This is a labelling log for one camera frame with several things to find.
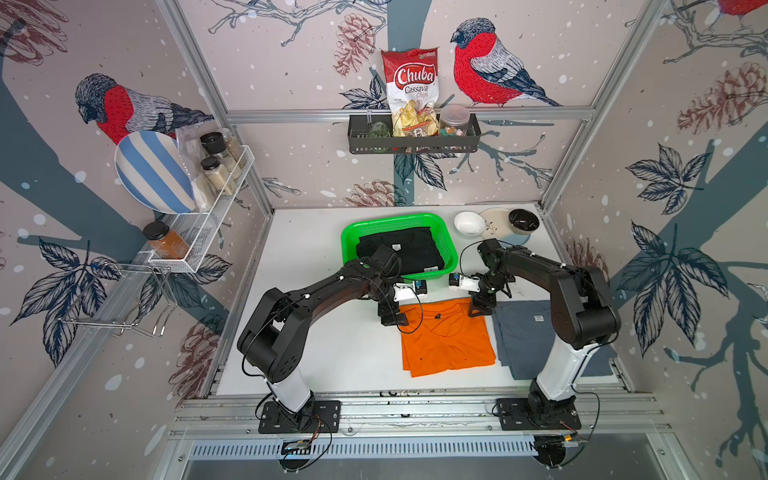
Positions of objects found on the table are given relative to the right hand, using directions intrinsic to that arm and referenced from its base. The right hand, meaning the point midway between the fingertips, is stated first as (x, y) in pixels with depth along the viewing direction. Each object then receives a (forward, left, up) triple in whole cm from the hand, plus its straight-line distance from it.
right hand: (473, 296), depth 96 cm
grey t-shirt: (-15, -12, +3) cm, 20 cm away
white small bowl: (+30, -2, +2) cm, 30 cm away
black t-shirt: (+17, +19, +2) cm, 26 cm away
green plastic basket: (+18, +42, +9) cm, 46 cm away
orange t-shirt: (-14, +11, +2) cm, 18 cm away
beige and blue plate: (+29, -13, +3) cm, 31 cm away
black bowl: (+30, -22, +4) cm, 37 cm away
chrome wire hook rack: (-19, +82, +29) cm, 89 cm away
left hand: (-6, +21, +8) cm, 24 cm away
